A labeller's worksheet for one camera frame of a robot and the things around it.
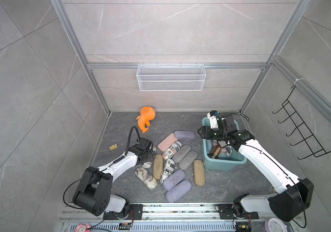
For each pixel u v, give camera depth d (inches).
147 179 32.1
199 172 33.0
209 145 34.7
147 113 43.8
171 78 39.7
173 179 31.1
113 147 38.6
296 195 15.2
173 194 30.0
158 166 34.0
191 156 35.5
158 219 28.4
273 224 27.0
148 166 34.2
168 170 32.9
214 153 34.9
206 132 26.9
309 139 24.6
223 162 29.1
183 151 36.6
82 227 26.2
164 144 38.6
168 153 36.3
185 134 39.4
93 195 16.5
